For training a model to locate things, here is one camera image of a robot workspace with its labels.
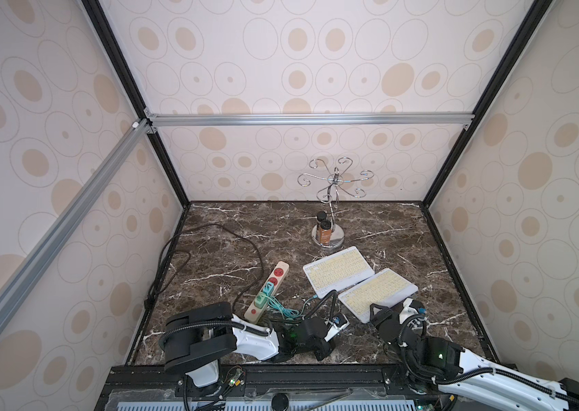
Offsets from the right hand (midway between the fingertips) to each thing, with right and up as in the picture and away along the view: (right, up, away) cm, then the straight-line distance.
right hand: (377, 311), depth 81 cm
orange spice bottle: (-14, +25, +16) cm, 33 cm away
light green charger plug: (-37, +3, +1) cm, 38 cm away
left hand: (-11, -9, -2) cm, 14 cm away
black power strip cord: (-65, +27, +32) cm, 78 cm away
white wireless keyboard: (+7, +5, +9) cm, 12 cm away
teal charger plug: (-35, +6, +5) cm, 36 cm away
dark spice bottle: (-16, +31, +19) cm, 40 cm away
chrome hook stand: (-13, +39, +12) cm, 43 cm away
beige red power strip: (-40, -2, +4) cm, 40 cm away
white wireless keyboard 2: (-10, +10, +16) cm, 21 cm away
